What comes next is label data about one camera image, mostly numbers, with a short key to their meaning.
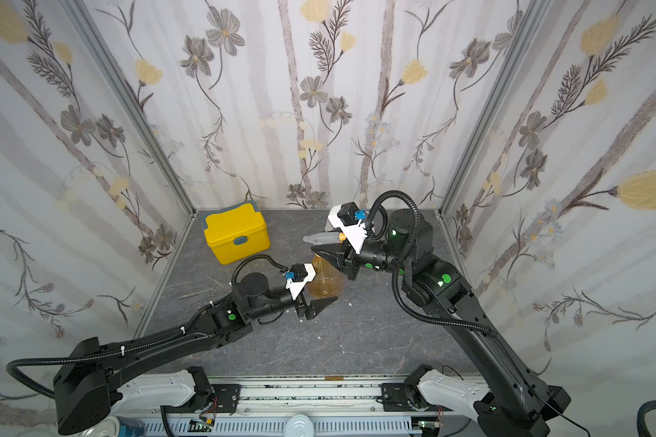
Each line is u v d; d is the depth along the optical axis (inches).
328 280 25.1
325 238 20.5
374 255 18.8
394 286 17.7
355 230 18.1
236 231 37.7
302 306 23.4
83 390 15.6
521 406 14.4
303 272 22.4
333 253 18.9
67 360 15.9
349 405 28.8
